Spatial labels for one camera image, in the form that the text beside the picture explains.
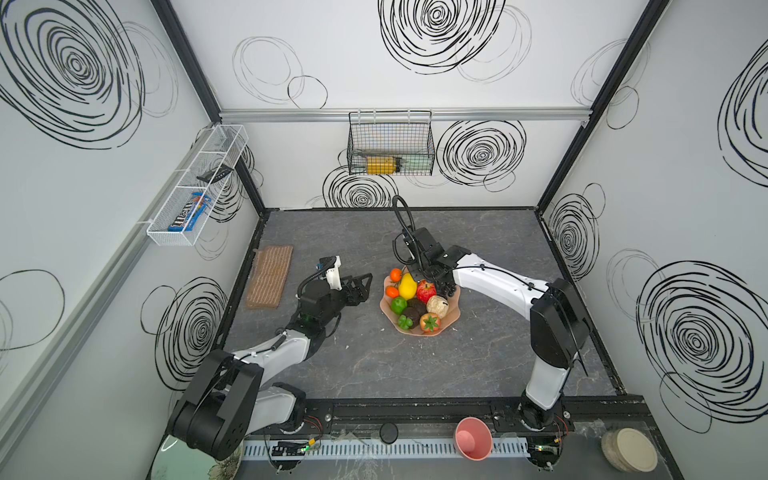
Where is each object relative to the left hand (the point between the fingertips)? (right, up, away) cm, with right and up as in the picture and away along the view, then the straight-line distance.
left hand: (365, 276), depth 84 cm
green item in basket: (+15, +33, +2) cm, 36 cm away
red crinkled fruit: (+18, -5, +5) cm, 19 cm away
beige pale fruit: (+21, -8, -1) cm, 22 cm away
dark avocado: (+15, -9, +4) cm, 18 cm away
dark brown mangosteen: (+14, -11, -2) cm, 17 cm away
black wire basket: (+8, +43, +15) cm, 46 cm away
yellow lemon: (+13, -4, +6) cm, 15 cm away
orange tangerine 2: (+8, -5, +5) cm, 11 cm away
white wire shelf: (-45, +40, +8) cm, 61 cm away
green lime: (+9, -9, +2) cm, 13 cm away
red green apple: (+18, -12, -4) cm, 22 cm away
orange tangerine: (+9, 0, +7) cm, 11 cm away
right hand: (+15, +5, +5) cm, 17 cm away
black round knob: (+7, -31, -21) cm, 38 cm away
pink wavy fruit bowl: (+25, -12, +2) cm, 28 cm away
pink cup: (+27, -37, -14) cm, 48 cm away
